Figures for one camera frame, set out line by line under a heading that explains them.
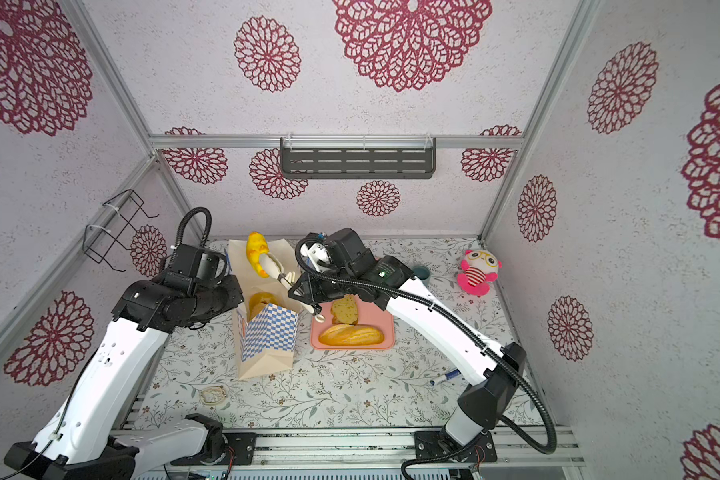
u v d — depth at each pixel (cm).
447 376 85
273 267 69
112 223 78
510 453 74
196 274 50
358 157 94
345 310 97
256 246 72
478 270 103
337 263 52
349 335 89
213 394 83
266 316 72
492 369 41
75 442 36
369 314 97
